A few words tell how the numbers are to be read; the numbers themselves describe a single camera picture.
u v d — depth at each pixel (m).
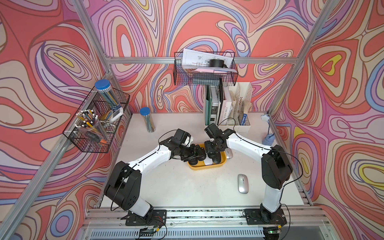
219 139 0.65
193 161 0.91
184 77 1.02
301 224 0.72
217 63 0.82
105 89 0.70
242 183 0.84
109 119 0.75
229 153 0.94
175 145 0.68
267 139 0.96
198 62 0.86
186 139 0.72
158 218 0.72
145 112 0.95
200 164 0.91
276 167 0.48
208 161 0.91
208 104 0.87
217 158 0.92
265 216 0.64
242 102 0.99
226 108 0.94
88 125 0.59
